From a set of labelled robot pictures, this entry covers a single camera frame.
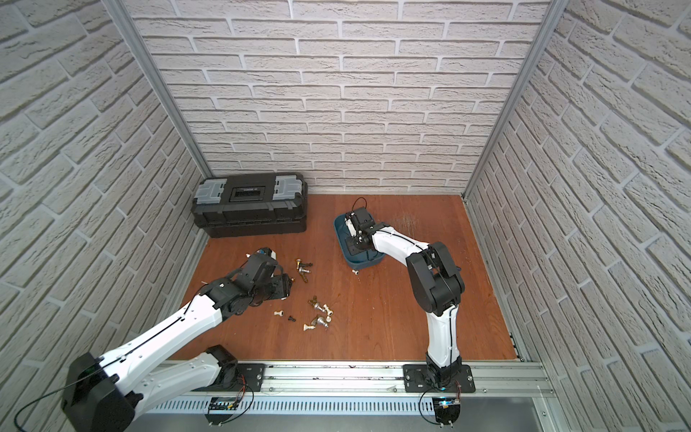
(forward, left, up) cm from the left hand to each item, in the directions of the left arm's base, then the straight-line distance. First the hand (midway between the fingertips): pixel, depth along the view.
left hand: (289, 280), depth 81 cm
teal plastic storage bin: (+10, -21, -6) cm, 24 cm away
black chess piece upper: (+11, -3, -11) cm, 16 cm away
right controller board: (-32, -45, -11) cm, 57 cm away
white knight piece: (-11, -5, -11) cm, 16 cm away
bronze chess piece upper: (+7, -3, -11) cm, 13 cm away
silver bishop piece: (-5, -8, -9) cm, 13 cm away
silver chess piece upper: (+9, -1, -10) cm, 14 cm away
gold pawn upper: (+13, 0, -10) cm, 16 cm away
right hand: (+19, -22, -7) cm, 30 cm away
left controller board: (-30, +17, -15) cm, 38 cm away
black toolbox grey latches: (+26, +16, +6) cm, 31 cm away
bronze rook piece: (-9, -10, -10) cm, 16 cm away
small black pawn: (-8, 0, -12) cm, 14 cm away
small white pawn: (+8, -21, -10) cm, 25 cm away
